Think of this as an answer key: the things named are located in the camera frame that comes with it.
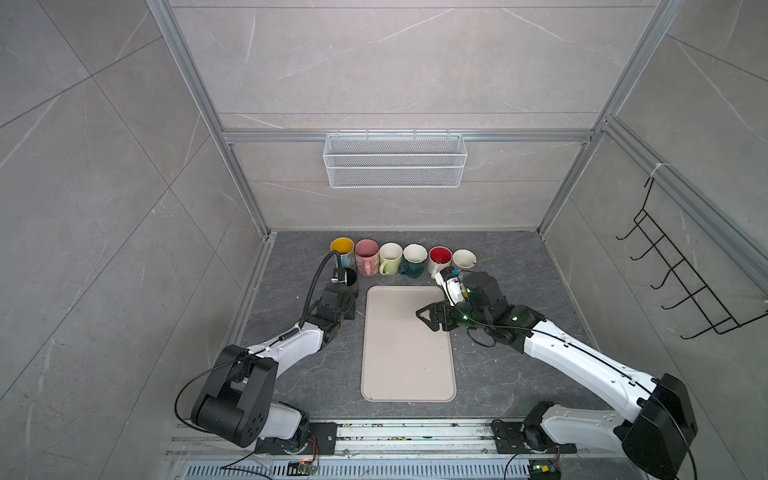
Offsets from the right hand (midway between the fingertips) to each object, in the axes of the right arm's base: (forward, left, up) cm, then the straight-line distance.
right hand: (426, 308), depth 77 cm
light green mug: (+29, +9, -11) cm, 32 cm away
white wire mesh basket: (+51, +7, +12) cm, 53 cm away
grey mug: (+25, -17, -11) cm, 32 cm away
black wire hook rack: (-12, -57, +15) cm, 60 cm away
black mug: (+16, +22, -7) cm, 28 cm away
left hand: (+12, +24, -9) cm, 28 cm away
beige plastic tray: (-7, +6, -17) cm, 19 cm away
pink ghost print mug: (+24, +17, -7) cm, 31 cm away
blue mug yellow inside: (+30, +25, -9) cm, 40 cm away
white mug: (+29, -9, -15) cm, 34 cm away
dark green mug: (+22, +1, -9) cm, 24 cm away
